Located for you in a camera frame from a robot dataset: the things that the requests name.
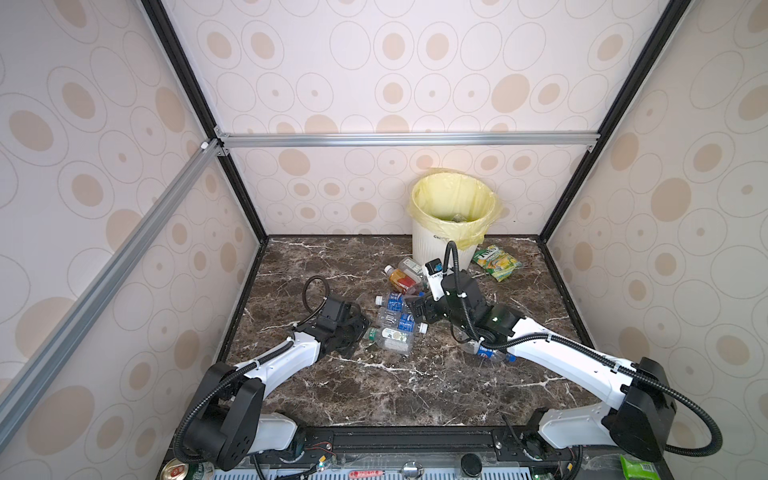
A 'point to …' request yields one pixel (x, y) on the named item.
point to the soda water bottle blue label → (404, 321)
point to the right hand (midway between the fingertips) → (422, 293)
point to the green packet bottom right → (639, 470)
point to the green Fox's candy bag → (496, 262)
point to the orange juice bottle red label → (401, 280)
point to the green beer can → (180, 469)
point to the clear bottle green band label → (392, 338)
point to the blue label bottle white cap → (395, 302)
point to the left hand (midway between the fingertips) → (378, 325)
